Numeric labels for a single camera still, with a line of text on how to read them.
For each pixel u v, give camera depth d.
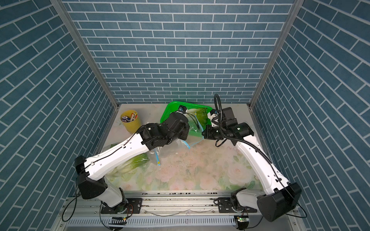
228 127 0.55
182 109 0.59
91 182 0.41
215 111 0.68
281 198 0.37
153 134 0.47
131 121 0.96
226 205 0.74
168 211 0.74
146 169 0.87
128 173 0.85
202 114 1.07
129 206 0.72
